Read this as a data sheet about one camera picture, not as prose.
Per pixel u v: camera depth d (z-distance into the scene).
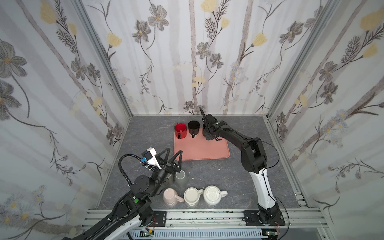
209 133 0.79
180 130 1.06
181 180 0.79
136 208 0.53
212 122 0.82
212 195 0.75
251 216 0.74
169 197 0.73
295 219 0.76
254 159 0.58
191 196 0.75
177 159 0.60
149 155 0.56
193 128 1.02
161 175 0.59
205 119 0.82
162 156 0.66
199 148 1.01
